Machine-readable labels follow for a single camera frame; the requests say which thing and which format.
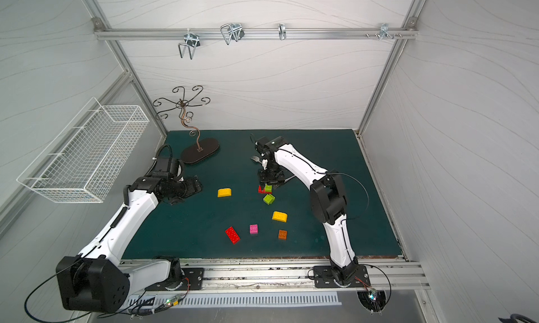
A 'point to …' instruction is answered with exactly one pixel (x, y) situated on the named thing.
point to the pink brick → (253, 229)
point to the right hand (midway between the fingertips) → (267, 186)
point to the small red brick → (262, 191)
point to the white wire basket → (83, 163)
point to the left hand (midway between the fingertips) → (195, 189)
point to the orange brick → (283, 234)
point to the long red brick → (232, 235)
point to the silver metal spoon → (257, 159)
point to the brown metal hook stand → (194, 153)
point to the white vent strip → (158, 301)
